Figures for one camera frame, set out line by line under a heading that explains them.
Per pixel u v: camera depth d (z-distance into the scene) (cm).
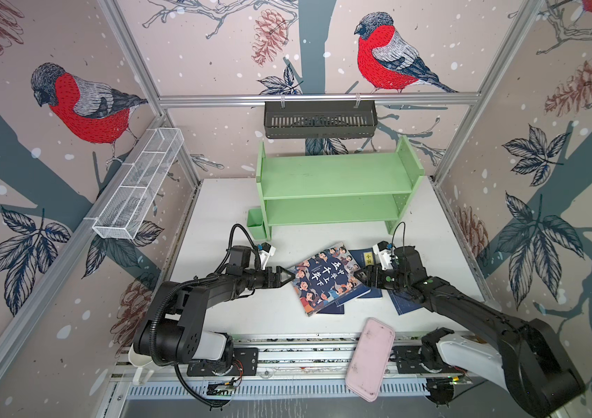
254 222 101
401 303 83
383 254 80
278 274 78
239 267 73
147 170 83
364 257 95
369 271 76
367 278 77
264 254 83
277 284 77
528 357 41
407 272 67
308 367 73
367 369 70
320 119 104
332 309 82
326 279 86
